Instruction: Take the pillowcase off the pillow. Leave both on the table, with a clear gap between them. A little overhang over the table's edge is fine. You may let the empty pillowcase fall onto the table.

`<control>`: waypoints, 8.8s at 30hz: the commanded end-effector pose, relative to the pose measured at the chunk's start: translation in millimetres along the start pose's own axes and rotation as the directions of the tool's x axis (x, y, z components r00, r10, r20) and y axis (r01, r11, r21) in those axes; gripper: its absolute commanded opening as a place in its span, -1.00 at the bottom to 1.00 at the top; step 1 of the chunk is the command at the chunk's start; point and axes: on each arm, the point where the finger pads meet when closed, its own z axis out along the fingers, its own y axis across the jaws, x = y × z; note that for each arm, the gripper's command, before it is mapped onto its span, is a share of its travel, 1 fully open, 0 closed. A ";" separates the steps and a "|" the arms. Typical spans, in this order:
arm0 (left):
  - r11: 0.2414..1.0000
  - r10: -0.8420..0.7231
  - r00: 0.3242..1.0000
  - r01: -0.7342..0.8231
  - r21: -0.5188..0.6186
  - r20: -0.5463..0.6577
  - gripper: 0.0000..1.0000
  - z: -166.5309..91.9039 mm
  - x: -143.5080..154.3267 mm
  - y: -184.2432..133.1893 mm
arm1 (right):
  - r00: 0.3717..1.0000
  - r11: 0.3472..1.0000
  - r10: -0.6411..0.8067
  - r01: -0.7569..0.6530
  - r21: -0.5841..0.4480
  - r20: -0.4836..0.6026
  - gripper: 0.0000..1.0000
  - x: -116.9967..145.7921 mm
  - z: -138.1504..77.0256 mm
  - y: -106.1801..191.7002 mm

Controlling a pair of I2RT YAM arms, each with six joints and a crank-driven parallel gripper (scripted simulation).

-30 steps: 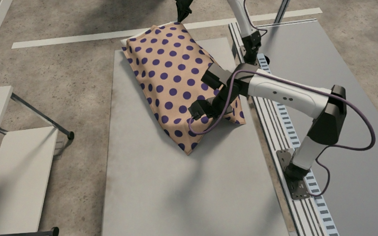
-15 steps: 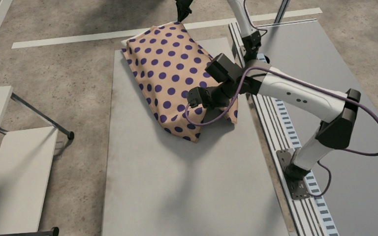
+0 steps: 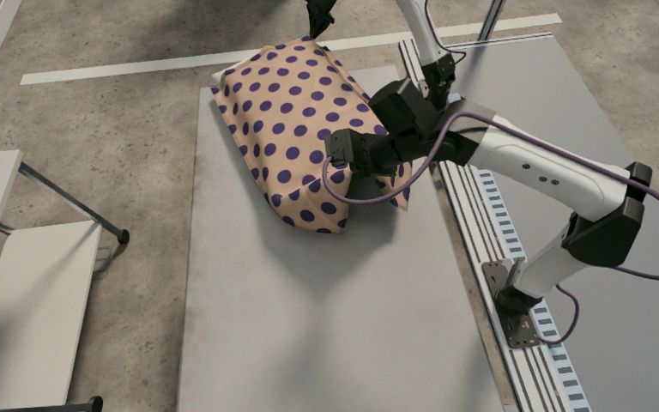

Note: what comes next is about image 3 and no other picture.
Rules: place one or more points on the beige polka-dot pillowcase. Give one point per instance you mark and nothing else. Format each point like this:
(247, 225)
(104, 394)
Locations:
(278, 104)

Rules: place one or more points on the white pillow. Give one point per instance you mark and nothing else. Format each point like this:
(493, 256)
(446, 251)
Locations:
(217, 76)

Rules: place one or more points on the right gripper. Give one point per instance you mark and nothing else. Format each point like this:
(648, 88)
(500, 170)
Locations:
(320, 10)

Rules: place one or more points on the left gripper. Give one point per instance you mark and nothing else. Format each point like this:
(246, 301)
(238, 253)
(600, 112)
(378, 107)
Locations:
(381, 156)

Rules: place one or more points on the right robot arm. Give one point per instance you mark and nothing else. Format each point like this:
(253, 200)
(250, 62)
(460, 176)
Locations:
(438, 66)

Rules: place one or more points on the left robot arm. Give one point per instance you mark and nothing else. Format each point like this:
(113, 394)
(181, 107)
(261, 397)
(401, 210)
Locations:
(599, 196)

